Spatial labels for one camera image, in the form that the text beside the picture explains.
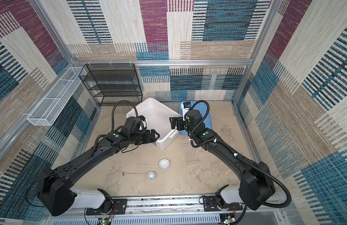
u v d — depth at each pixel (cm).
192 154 91
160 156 91
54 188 39
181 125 70
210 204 73
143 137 69
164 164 87
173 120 70
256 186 40
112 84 108
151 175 83
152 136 71
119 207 73
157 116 97
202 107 64
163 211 73
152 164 91
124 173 85
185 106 69
